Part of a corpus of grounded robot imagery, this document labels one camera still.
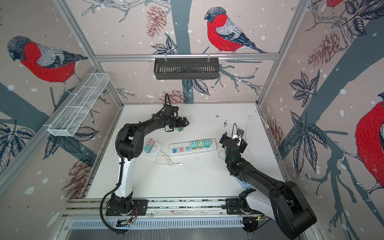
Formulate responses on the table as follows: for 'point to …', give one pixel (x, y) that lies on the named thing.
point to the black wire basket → (186, 68)
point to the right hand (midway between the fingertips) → (231, 136)
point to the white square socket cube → (156, 149)
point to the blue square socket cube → (243, 184)
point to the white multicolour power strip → (185, 148)
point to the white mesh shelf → (75, 109)
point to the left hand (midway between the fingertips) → (184, 123)
